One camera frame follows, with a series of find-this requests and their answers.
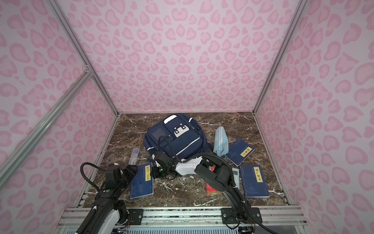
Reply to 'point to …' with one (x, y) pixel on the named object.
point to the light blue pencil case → (221, 145)
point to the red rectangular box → (210, 191)
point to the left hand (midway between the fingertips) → (136, 167)
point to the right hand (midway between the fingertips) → (150, 174)
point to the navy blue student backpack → (177, 134)
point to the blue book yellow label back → (238, 151)
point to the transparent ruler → (134, 157)
